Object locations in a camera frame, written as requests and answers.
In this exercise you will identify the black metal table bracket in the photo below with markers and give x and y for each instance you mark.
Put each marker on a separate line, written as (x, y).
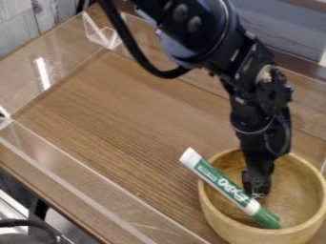
(47, 234)

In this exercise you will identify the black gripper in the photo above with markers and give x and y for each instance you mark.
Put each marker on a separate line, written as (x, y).
(263, 144)

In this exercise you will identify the clear acrylic corner bracket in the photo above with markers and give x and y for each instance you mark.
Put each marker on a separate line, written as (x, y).
(103, 36)

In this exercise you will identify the green white Expo marker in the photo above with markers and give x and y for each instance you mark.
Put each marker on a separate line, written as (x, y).
(211, 176)

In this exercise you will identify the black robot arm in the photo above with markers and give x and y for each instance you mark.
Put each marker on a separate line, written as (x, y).
(203, 38)

